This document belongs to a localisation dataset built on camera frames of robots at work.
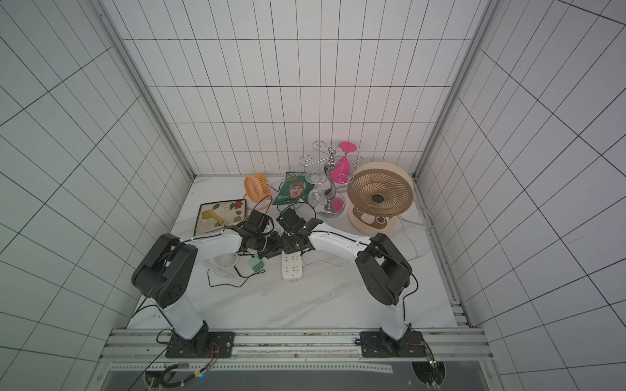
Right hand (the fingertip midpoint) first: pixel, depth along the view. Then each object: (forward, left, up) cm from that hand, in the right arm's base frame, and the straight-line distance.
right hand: (280, 247), depth 89 cm
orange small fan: (+23, +13, +4) cm, 27 cm away
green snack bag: (+27, -3, +4) cm, 27 cm away
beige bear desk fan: (+14, -34, +17) cm, 41 cm away
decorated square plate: (+15, +32, -4) cm, 36 cm away
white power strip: (-5, -5, -3) cm, 8 cm away
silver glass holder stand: (+26, -18, -6) cm, 32 cm away
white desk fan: (-9, +18, +3) cm, 21 cm away
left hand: (0, 0, -5) cm, 5 cm away
